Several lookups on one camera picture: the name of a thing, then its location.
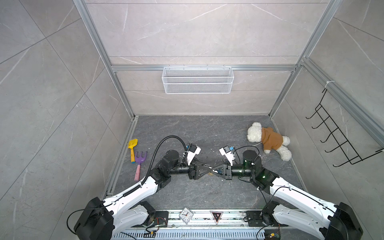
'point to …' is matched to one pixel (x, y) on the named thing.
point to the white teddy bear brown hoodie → (271, 140)
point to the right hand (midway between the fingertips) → (211, 170)
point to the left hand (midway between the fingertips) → (208, 165)
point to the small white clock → (186, 215)
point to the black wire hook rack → (352, 157)
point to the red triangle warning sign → (216, 215)
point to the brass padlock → (210, 173)
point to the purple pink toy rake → (139, 160)
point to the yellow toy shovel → (131, 144)
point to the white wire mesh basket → (197, 80)
